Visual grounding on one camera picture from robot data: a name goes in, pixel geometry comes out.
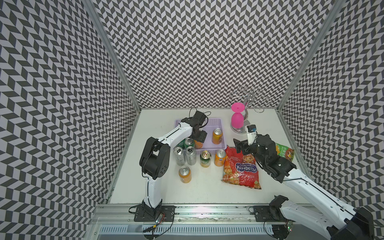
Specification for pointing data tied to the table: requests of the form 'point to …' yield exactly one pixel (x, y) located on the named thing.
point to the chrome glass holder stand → (257, 98)
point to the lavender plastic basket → (208, 145)
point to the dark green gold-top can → (205, 158)
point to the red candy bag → (240, 169)
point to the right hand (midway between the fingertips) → (243, 139)
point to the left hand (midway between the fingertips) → (198, 137)
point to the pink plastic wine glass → (237, 119)
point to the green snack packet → (286, 152)
